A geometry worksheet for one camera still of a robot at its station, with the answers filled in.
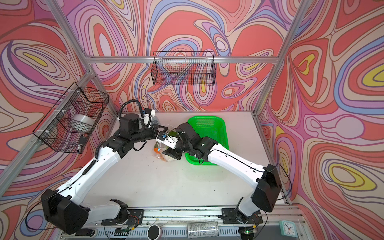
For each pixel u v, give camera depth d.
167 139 0.58
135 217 0.73
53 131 0.67
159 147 0.72
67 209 0.38
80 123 0.70
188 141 0.55
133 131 0.58
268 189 0.40
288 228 0.69
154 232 0.65
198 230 0.66
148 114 0.66
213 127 1.04
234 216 0.74
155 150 0.93
